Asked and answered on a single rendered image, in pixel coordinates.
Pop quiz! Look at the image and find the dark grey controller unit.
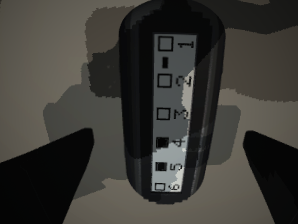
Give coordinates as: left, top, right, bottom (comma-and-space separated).
118, 0, 226, 205

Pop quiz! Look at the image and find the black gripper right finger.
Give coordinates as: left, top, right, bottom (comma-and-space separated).
242, 131, 298, 224

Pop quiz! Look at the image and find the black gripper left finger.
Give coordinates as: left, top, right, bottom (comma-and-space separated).
0, 128, 94, 224

